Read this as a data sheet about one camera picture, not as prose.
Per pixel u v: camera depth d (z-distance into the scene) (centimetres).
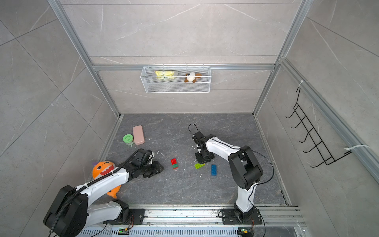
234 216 65
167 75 84
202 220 73
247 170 48
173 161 92
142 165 69
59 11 69
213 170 88
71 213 40
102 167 82
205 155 80
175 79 88
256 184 52
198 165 91
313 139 66
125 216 66
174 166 90
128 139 100
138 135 104
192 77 86
